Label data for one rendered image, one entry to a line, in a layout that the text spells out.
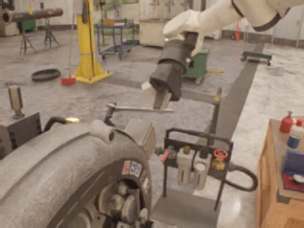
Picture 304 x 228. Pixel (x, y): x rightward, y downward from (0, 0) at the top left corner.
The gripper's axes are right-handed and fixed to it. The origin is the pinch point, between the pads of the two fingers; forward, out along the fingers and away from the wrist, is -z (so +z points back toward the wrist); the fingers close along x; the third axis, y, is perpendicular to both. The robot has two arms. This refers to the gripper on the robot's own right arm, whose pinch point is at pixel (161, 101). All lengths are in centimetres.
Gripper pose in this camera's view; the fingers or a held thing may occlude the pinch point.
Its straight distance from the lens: 60.3
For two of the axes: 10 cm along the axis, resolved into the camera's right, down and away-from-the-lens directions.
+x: -4.8, -4.5, -7.6
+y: 8.3, 0.6, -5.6
